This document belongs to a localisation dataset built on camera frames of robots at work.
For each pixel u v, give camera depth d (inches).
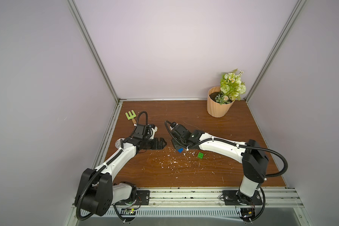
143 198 28.7
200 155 34.4
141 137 26.3
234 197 28.6
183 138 24.8
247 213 27.4
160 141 30.1
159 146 29.8
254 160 17.4
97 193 15.9
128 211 28.1
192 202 28.6
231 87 35.5
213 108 39.3
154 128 31.7
